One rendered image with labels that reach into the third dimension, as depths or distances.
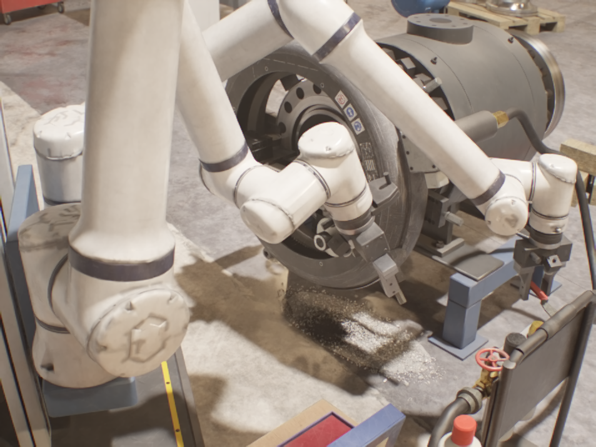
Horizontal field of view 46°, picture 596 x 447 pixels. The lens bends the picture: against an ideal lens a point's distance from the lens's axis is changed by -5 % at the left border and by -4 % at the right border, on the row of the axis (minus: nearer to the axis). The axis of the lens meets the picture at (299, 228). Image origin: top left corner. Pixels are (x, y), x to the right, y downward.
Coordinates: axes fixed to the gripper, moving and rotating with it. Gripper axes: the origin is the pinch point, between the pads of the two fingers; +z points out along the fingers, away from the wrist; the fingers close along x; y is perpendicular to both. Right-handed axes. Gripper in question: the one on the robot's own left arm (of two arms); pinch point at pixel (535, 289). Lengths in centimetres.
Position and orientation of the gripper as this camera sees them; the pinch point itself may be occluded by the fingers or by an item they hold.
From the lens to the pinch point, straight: 181.2
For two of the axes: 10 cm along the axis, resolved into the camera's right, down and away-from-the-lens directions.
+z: 0.0, 8.8, 4.8
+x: 9.7, -1.1, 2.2
